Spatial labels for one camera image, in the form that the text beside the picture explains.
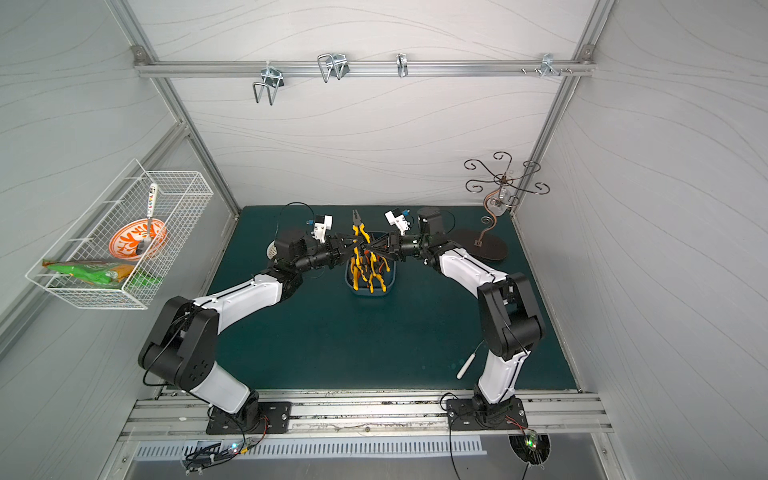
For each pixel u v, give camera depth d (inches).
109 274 21.3
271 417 29.0
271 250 39.9
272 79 30.8
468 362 32.2
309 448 27.6
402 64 30.9
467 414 28.8
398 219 32.2
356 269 38.0
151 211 26.6
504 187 35.8
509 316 19.4
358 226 33.1
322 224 31.5
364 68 31.3
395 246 29.6
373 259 30.9
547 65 30.1
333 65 29.9
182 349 17.6
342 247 29.5
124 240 26.2
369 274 37.3
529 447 28.2
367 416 29.5
